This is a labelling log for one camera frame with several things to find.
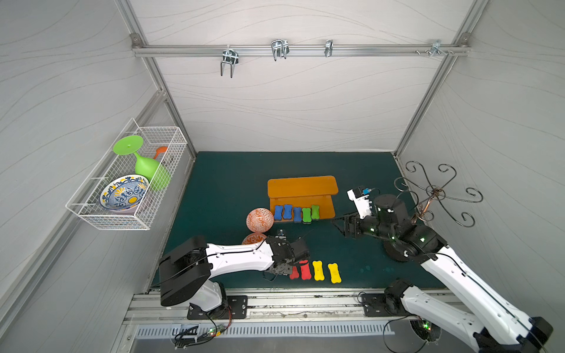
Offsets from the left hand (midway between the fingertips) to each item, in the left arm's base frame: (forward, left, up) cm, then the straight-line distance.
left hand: (283, 268), depth 80 cm
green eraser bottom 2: (+22, -13, +2) cm, 26 cm away
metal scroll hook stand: (+15, -45, +29) cm, 56 cm away
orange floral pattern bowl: (+10, +12, +3) cm, 16 cm away
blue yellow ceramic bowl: (+10, +46, +33) cm, 57 cm away
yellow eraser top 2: (-2, -19, 0) cm, 19 cm away
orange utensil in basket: (+30, +44, +31) cm, 62 cm away
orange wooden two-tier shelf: (+25, -5, +13) cm, 28 cm away
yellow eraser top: (0, -13, 0) cm, 13 cm away
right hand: (+10, -18, +21) cm, 30 cm away
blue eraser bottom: (+24, +3, +1) cm, 25 cm away
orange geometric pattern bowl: (+20, +11, 0) cm, 23 cm away
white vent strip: (-19, +4, -2) cm, 19 cm away
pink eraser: (-2, -4, -1) cm, 4 cm away
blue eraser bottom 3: (+22, -5, +1) cm, 23 cm away
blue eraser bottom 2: (+24, -1, +1) cm, 24 cm away
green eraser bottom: (+22, -9, +1) cm, 24 cm away
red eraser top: (0, -8, 0) cm, 8 cm away
